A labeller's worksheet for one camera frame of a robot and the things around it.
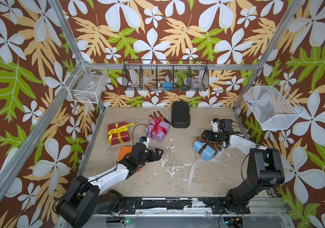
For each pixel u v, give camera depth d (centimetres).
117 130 96
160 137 95
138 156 66
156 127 98
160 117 114
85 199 41
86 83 84
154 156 75
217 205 73
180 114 108
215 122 87
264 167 47
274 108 81
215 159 91
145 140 78
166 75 98
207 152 87
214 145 88
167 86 94
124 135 95
